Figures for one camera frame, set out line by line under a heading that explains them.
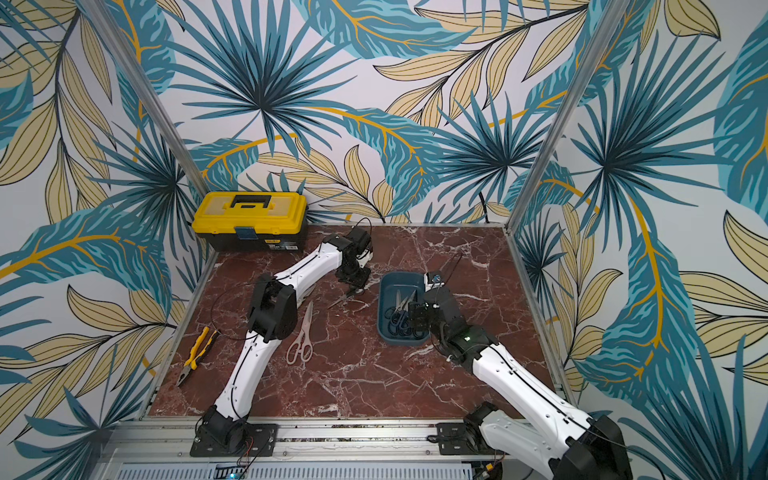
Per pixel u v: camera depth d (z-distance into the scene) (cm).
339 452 73
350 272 88
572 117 86
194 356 86
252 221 99
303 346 88
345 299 100
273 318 62
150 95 82
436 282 68
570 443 40
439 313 58
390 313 95
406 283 98
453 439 73
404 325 91
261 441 73
